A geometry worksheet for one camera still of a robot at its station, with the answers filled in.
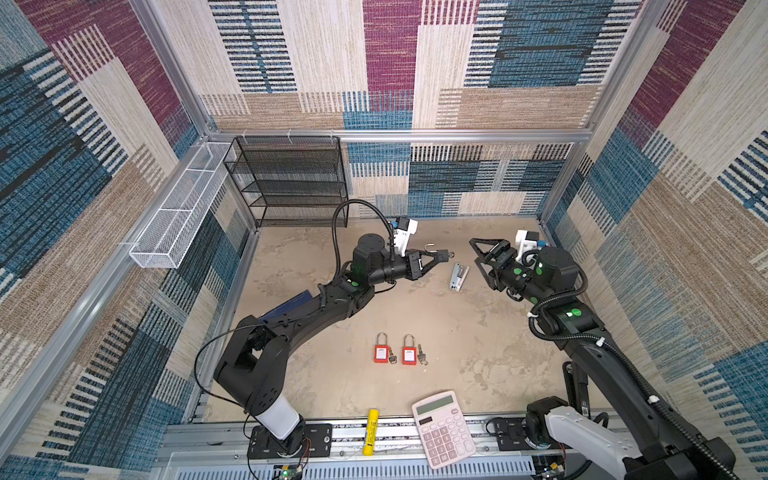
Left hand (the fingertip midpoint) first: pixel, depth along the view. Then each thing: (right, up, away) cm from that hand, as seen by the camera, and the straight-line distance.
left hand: (443, 255), depth 72 cm
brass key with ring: (-12, -30, +14) cm, 35 cm away
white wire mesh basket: (-80, +5, +19) cm, 82 cm away
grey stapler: (+11, -8, +29) cm, 32 cm away
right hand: (+6, 0, -1) cm, 6 cm away
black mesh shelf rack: (-49, +26, +39) cm, 68 cm away
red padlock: (-7, -28, +13) cm, 32 cm away
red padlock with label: (-15, -27, +15) cm, 34 cm away
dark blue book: (-39, -13, +13) cm, 43 cm away
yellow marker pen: (-17, -42, +1) cm, 46 cm away
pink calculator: (0, -42, +1) cm, 42 cm away
